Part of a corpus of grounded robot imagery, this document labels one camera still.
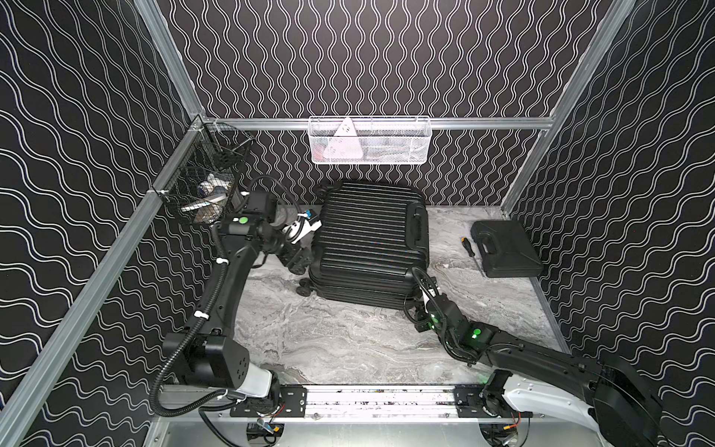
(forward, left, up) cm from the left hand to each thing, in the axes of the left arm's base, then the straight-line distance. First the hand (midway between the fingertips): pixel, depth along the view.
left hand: (297, 244), depth 77 cm
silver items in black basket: (+4, +23, +9) cm, 25 cm away
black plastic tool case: (+17, -69, -19) cm, 73 cm away
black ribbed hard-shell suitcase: (+6, -19, -4) cm, 20 cm away
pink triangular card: (+34, -10, +10) cm, 37 cm away
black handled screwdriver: (+19, -59, -24) cm, 66 cm away
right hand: (-7, -35, -17) cm, 40 cm away
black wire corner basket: (+38, +37, +2) cm, 53 cm away
